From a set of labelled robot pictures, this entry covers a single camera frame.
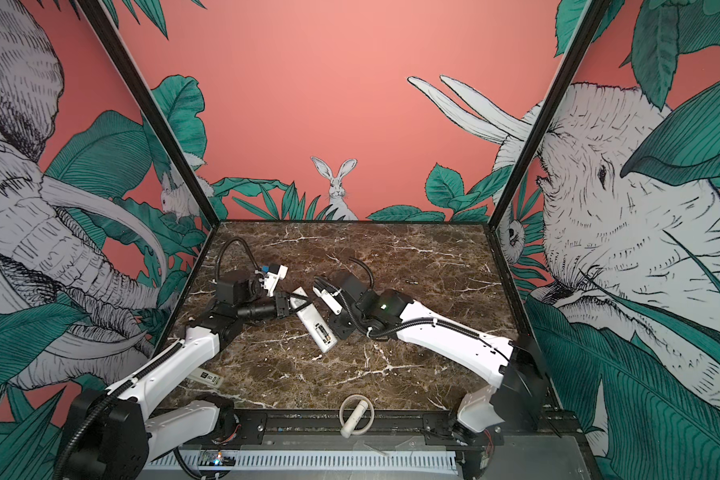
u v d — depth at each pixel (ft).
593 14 2.25
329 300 1.98
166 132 3.05
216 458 2.30
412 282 3.40
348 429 2.33
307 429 2.45
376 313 1.74
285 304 2.35
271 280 2.45
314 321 2.51
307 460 2.30
